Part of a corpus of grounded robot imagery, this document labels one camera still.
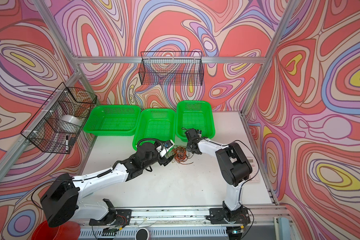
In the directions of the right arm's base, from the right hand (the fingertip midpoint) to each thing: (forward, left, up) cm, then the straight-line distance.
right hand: (193, 150), depth 98 cm
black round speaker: (-45, +27, +6) cm, 52 cm away
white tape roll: (+1, +63, +33) cm, 71 cm away
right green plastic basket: (+32, -7, +1) cm, 32 cm away
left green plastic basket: (+28, +59, +2) cm, 65 cm away
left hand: (-7, +13, +17) cm, 23 cm away
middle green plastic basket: (+23, +28, +2) cm, 36 cm away
